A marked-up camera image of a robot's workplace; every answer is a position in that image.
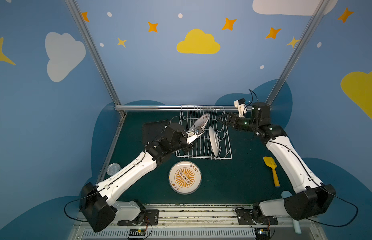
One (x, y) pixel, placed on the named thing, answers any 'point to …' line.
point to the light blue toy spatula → (296, 225)
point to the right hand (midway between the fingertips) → (222, 118)
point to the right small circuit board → (262, 233)
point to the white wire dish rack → (207, 129)
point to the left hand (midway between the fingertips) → (193, 133)
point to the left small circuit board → (137, 232)
